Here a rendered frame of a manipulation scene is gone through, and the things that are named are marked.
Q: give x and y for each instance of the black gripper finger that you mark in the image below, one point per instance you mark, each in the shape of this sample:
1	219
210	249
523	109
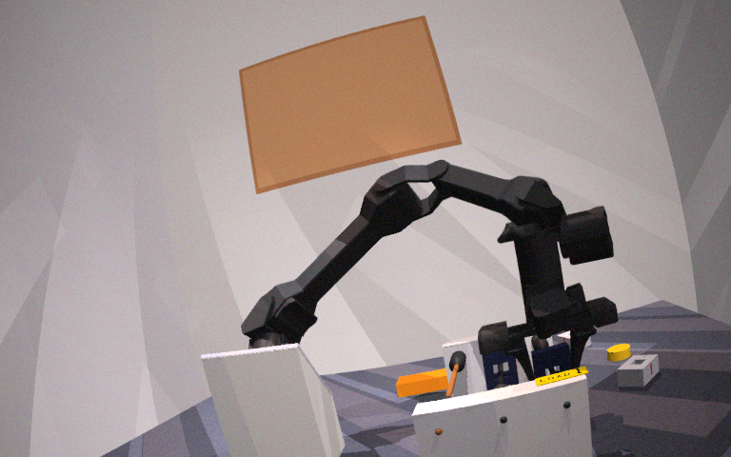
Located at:
578	341
521	354

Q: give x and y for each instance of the orange rectangular block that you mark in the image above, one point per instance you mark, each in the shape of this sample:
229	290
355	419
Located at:
422	383

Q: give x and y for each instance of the yellow short cylinder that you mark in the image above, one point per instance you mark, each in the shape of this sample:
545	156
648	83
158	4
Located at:
618	352

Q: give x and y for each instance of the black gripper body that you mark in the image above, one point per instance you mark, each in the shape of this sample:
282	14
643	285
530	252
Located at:
497	337

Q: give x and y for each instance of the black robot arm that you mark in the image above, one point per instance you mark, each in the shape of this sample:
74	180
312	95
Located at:
538	223

